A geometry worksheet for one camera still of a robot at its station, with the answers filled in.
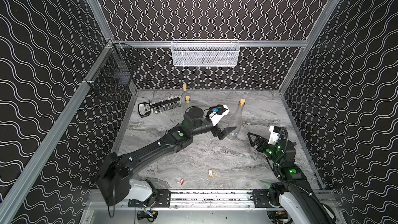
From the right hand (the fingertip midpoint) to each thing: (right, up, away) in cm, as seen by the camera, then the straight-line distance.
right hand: (253, 135), depth 80 cm
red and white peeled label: (-37, -24, 0) cm, 44 cm away
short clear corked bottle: (-36, +23, +8) cm, 44 cm away
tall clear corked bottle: (-8, +7, +4) cm, 12 cm away
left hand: (-13, +9, -14) cm, 21 cm away
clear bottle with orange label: (-35, +16, +3) cm, 39 cm away
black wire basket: (-82, +32, +14) cm, 89 cm away
